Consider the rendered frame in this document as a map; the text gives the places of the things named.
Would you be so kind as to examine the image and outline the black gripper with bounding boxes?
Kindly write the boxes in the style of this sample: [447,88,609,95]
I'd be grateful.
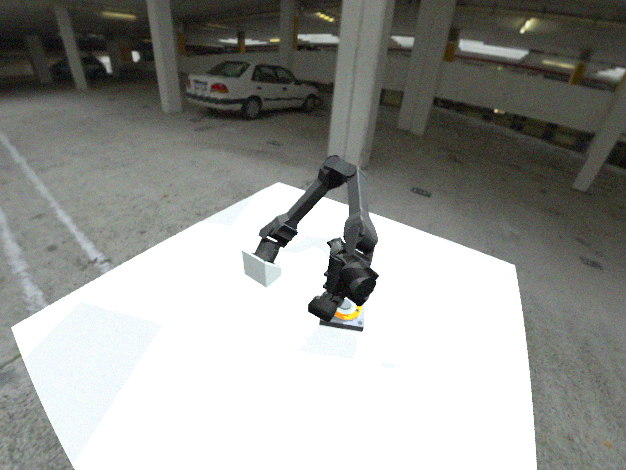
[307,269,346,322]

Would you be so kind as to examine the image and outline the yellow and orange round plate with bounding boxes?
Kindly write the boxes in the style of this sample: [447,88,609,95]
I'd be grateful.
[333,300,362,321]

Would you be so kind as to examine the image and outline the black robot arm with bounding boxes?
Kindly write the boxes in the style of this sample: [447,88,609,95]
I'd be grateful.
[251,155,380,307]

